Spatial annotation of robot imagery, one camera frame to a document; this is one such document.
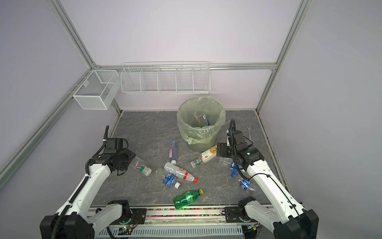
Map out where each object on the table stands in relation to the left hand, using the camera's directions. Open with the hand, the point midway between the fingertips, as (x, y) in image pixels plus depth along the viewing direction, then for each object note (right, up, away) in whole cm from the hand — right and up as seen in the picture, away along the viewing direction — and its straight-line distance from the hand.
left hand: (134, 158), depth 82 cm
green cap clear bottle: (+5, -3, -4) cm, 7 cm away
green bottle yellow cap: (+28, -19, -9) cm, 35 cm away
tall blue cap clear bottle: (+39, +23, +12) cm, 47 cm away
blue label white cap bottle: (+20, -11, -3) cm, 23 cm away
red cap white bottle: (+26, -8, +2) cm, 27 cm away
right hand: (+50, +6, -4) cm, 51 cm away
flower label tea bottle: (+43, +1, +7) cm, 43 cm away
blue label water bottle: (+54, -4, +5) cm, 55 cm away
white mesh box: (-30, +41, +14) cm, 53 cm away
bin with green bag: (+37, +22, +19) cm, 47 cm away
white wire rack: (+14, +50, +17) cm, 55 cm away
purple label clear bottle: (+20, +2, +11) cm, 23 cm away
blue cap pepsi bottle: (+61, -14, -3) cm, 63 cm away
